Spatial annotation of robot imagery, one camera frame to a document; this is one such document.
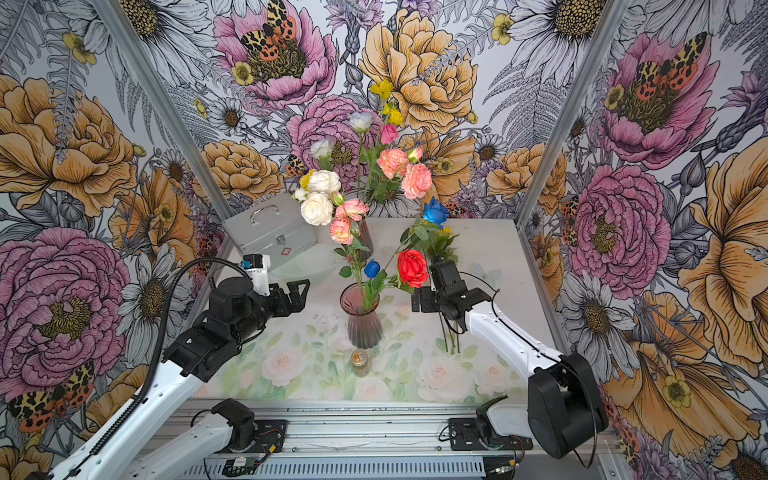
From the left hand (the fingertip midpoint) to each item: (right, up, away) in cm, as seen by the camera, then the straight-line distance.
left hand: (293, 293), depth 74 cm
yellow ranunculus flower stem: (+42, -16, +17) cm, 48 cm away
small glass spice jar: (+16, -19, +4) cm, 25 cm away
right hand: (+35, -4, +13) cm, 37 cm away
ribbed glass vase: (+16, -3, +5) cm, 17 cm away
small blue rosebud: (+19, +6, -3) cm, 20 cm away
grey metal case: (-14, +18, +25) cm, 34 cm away
